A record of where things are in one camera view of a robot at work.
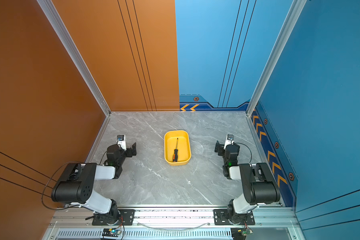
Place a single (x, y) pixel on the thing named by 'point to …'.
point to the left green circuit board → (111, 232)
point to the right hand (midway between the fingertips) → (225, 142)
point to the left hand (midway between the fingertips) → (128, 141)
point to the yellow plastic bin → (184, 146)
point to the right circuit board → (240, 233)
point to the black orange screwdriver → (175, 154)
